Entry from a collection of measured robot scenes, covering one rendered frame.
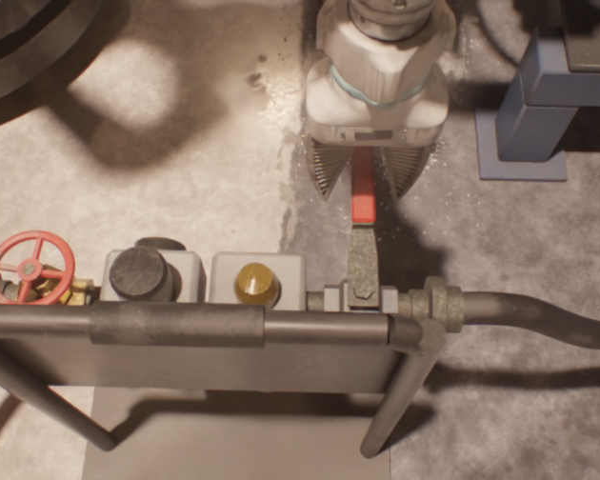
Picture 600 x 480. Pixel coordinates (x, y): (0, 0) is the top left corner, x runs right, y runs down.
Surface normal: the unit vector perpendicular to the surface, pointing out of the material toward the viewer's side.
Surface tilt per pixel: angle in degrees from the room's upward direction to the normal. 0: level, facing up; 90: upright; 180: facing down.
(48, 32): 90
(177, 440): 0
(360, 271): 0
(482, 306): 15
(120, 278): 0
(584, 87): 90
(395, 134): 90
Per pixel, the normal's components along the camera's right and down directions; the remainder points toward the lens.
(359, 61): -0.54, 0.77
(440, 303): 0.00, -0.26
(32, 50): 0.70, 0.65
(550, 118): -0.03, 0.91
